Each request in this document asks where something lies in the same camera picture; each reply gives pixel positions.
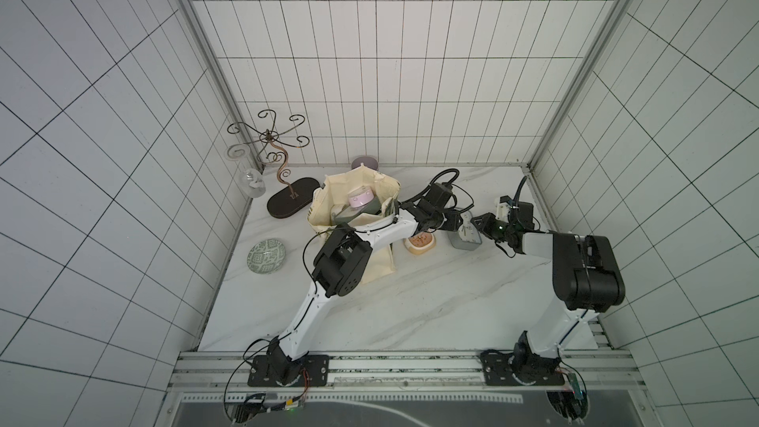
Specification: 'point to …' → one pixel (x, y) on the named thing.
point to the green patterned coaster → (266, 256)
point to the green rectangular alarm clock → (373, 208)
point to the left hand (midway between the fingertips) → (456, 226)
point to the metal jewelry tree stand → (272, 139)
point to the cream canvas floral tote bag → (334, 188)
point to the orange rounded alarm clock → (420, 242)
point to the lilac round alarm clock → (361, 197)
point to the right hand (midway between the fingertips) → (476, 216)
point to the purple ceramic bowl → (367, 161)
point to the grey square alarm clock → (466, 236)
